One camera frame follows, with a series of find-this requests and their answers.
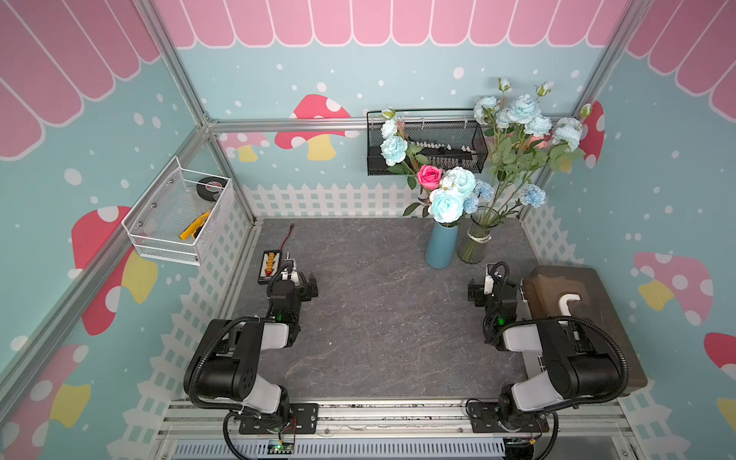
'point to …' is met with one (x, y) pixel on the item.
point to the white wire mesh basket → (174, 218)
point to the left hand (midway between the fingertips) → (299, 278)
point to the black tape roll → (207, 187)
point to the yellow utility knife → (195, 228)
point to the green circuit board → (280, 448)
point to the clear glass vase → (472, 249)
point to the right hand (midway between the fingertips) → (489, 278)
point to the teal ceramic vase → (442, 245)
